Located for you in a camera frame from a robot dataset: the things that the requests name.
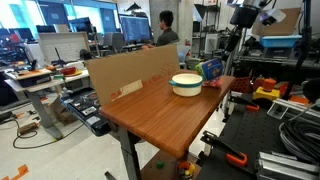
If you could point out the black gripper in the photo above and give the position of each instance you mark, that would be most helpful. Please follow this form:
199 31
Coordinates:
245 17

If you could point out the colourful soft picture cube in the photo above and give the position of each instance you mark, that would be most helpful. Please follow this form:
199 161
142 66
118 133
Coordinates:
212 69

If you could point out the white bowl teal rim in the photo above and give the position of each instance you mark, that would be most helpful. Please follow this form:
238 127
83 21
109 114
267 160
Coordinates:
186 87

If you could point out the red bowl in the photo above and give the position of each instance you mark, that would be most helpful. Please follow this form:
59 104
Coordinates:
68 70

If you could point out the grey tripod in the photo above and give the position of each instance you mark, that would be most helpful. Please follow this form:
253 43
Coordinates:
229 68

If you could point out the green cylindrical cup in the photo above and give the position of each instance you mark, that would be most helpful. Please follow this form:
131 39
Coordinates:
191 63

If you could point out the orange plastic crate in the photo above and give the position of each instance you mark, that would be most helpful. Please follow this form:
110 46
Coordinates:
242 86

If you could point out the pink plush toy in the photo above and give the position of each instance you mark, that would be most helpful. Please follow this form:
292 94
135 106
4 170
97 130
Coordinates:
213 84

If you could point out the blue plastic bin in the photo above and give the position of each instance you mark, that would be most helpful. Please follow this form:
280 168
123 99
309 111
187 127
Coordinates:
280 41

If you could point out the yellow emergency stop button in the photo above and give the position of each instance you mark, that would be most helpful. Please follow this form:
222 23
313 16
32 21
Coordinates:
266 91

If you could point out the large cardboard box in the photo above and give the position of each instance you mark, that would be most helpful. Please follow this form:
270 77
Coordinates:
290 23

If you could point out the seated person dark shirt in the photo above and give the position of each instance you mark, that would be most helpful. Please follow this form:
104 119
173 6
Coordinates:
166 35

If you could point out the black vertical pole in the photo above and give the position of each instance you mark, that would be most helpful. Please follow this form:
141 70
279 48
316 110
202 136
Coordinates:
301 50

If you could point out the black perforated mounting board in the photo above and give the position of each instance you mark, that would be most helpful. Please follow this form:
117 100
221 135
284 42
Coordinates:
253 133

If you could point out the black rounded blurry object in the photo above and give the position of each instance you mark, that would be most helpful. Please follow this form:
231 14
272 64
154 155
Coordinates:
312 90

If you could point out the large computer monitor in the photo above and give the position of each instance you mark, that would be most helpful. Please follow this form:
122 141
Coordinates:
136 28

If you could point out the brown cardboard panel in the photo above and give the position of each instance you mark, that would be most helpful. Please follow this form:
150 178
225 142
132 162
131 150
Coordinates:
126 75

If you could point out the grey office chair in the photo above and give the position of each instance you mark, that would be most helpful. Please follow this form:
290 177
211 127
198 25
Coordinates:
115 41

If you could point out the multicoloured round toy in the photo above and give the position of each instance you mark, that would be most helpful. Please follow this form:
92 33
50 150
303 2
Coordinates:
185 170

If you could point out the green ball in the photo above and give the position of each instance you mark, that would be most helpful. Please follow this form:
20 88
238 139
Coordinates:
160 164

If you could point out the wooden lower shelf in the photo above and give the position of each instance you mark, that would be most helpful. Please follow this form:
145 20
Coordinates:
166 173

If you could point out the black metal table leg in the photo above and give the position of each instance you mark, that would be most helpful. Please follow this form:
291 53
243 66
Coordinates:
128 153

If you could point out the small computer monitor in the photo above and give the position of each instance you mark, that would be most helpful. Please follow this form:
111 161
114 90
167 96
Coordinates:
80 25

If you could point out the yellow plate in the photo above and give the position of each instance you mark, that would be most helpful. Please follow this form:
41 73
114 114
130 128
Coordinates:
77 73

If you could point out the black equipment case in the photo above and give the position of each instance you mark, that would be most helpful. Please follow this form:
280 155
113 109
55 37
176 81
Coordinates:
86 111

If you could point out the white grid board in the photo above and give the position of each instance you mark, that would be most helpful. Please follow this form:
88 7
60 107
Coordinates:
63 46

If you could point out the small open cardboard box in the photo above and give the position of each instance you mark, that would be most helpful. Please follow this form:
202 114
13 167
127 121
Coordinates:
65 115

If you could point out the white desk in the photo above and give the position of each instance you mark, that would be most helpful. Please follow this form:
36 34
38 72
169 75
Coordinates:
36 90

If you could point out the black box orange lid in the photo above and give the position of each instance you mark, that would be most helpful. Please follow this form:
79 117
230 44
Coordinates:
33 79

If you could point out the small brown floor device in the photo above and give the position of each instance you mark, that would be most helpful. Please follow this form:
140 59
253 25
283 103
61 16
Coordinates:
28 128

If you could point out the orange floor tape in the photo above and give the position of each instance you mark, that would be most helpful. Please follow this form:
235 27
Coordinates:
20 171

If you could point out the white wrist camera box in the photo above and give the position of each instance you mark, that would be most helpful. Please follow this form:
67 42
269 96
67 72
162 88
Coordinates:
273 16

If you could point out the silver aluminium extrusion frame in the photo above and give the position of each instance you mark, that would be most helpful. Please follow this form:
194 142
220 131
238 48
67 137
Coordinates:
293 110
286 166

